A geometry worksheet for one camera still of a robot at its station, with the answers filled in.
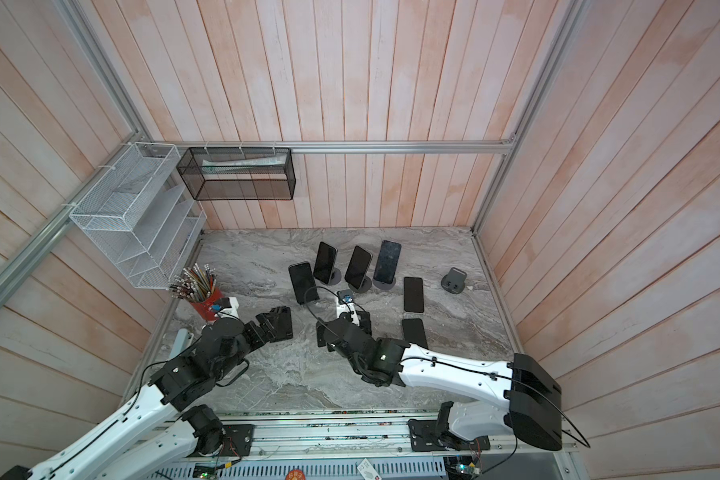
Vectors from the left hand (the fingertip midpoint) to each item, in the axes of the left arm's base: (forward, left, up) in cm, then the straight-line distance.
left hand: (269, 327), depth 76 cm
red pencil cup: (+10, +23, -6) cm, 26 cm away
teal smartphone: (+25, -24, -6) cm, 34 cm away
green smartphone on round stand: (+34, -12, -14) cm, 39 cm away
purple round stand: (+22, -33, -14) cm, 42 cm away
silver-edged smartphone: (+21, -44, -18) cm, 52 cm away
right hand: (+2, -17, +1) cm, 17 cm away
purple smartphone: (+27, -33, -6) cm, 43 cm away
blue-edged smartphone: (+21, -5, -10) cm, 24 cm away
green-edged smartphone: (+7, -42, -17) cm, 45 cm away
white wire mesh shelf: (+23, +33, +15) cm, 43 cm away
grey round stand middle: (+21, -26, -11) cm, 35 cm away
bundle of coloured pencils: (+12, +23, +3) cm, 26 cm away
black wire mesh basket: (+55, +19, +8) cm, 59 cm away
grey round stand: (+29, -15, -17) cm, 37 cm away
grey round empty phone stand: (+23, -57, -12) cm, 62 cm away
